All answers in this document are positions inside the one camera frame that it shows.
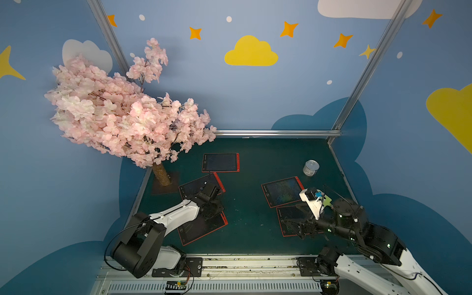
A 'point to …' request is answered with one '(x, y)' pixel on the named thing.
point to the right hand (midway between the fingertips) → (294, 210)
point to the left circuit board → (176, 286)
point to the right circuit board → (329, 287)
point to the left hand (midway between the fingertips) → (223, 207)
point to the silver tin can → (311, 168)
